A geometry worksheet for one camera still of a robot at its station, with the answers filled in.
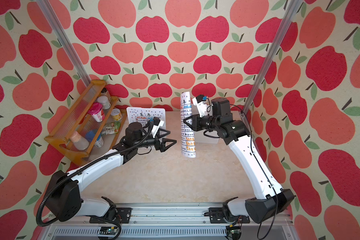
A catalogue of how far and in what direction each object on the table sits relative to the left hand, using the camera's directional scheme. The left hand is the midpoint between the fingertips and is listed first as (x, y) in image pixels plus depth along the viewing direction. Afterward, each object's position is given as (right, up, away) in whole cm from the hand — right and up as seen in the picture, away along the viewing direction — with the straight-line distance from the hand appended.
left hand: (173, 140), depth 73 cm
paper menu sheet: (-18, +14, +14) cm, 27 cm away
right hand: (+6, +8, -5) cm, 12 cm away
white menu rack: (-17, +14, +14) cm, 26 cm away
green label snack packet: (-46, +5, +35) cm, 58 cm away
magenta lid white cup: (-47, +16, +16) cm, 52 cm away
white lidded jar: (-47, +23, +27) cm, 59 cm away
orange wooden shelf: (-54, +7, +23) cm, 59 cm away
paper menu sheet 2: (+7, -2, -6) cm, 10 cm away
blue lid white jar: (-49, -4, +22) cm, 54 cm away
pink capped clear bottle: (-50, -2, +6) cm, 50 cm away
